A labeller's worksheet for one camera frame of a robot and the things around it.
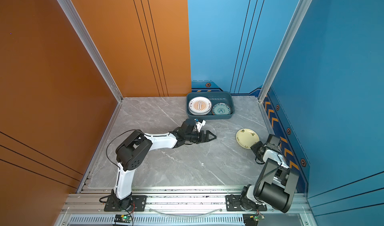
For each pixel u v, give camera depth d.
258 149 0.82
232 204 0.72
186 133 0.76
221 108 1.12
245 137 0.97
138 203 0.74
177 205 0.75
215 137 0.85
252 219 0.70
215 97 1.20
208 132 0.81
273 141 0.70
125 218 0.71
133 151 0.53
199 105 1.10
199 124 0.86
